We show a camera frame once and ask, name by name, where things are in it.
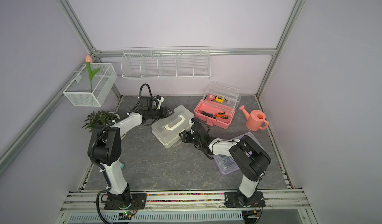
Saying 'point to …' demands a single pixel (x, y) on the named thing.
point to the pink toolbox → (218, 107)
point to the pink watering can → (255, 120)
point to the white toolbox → (166, 131)
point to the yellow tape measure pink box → (219, 99)
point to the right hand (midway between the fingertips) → (181, 133)
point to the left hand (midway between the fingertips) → (172, 113)
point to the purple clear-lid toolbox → (227, 164)
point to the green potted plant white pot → (99, 118)
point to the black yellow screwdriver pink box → (207, 114)
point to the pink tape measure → (211, 96)
